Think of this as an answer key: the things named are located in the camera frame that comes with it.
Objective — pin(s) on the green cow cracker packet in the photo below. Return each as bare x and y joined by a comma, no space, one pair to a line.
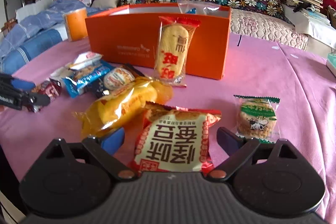
257,119

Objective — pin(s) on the dark red snack packet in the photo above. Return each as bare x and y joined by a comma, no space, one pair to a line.
48,91

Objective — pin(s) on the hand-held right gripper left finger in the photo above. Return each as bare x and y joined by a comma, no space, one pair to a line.
114,138

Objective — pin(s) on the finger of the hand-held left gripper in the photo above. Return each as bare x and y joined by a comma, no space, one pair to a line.
23,83
36,100

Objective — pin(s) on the white cloth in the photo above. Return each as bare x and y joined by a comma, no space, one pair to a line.
312,24

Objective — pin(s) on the orange cardboard box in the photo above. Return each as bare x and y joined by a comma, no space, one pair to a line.
123,43

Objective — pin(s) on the small white snack packet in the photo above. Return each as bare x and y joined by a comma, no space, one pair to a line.
60,73

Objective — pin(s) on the clear plastic snack packet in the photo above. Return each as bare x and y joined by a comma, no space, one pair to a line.
199,7

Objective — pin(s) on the orange cup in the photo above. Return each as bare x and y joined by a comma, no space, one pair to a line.
76,24

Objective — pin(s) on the quilted beige sofa cover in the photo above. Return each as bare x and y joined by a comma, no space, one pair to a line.
265,27

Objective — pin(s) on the teal tissue pack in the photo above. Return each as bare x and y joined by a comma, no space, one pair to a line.
331,60

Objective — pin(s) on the pink floral tablecloth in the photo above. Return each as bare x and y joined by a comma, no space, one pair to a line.
288,87

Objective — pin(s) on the red and cream snack packet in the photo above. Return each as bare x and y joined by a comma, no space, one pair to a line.
173,140

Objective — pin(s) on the blue striped cloth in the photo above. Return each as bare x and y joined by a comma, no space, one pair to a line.
29,35

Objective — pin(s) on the blue cookie packet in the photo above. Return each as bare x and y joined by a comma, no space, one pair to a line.
84,79

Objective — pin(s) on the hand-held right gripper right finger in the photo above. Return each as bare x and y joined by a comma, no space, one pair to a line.
227,138

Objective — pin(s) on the white red snack packet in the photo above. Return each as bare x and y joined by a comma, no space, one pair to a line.
85,60

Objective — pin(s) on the long rice cracker packet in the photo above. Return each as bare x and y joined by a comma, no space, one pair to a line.
170,56

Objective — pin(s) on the yellow cake packet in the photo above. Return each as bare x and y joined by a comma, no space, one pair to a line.
126,106

